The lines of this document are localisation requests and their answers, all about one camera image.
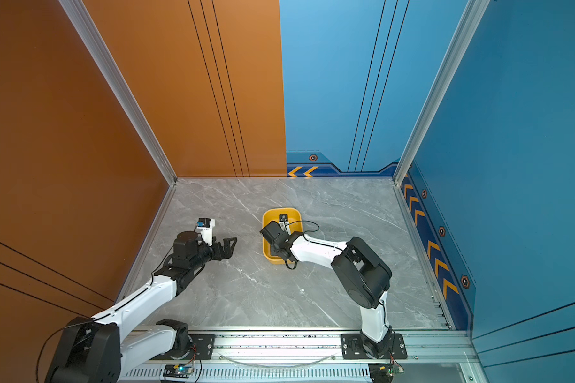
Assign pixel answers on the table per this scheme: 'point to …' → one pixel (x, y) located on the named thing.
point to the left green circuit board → (175, 370)
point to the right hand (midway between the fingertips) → (278, 245)
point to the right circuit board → (383, 372)
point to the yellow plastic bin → (269, 255)
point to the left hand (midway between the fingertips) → (226, 236)
